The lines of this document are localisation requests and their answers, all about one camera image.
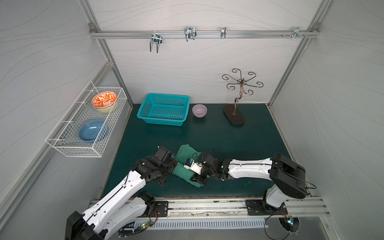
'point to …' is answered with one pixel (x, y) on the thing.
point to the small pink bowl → (199, 110)
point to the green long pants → (184, 152)
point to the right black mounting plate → (255, 207)
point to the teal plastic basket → (167, 109)
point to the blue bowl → (89, 130)
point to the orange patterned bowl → (104, 100)
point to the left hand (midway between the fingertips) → (175, 169)
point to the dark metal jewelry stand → (233, 112)
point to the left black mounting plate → (162, 208)
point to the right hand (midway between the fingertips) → (191, 175)
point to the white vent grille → (209, 223)
